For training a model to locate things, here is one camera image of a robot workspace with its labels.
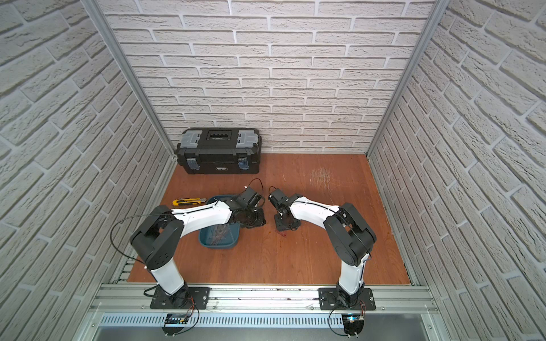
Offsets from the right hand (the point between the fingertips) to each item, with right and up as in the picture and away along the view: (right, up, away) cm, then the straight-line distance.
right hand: (287, 225), depth 92 cm
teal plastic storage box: (-27, -4, -4) cm, 28 cm away
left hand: (-8, +3, -2) cm, 9 cm away
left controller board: (-40, -28, -19) cm, 53 cm away
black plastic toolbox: (-34, +34, +8) cm, 49 cm away
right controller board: (+22, -28, -22) cm, 42 cm away
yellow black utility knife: (-47, +9, +7) cm, 48 cm away
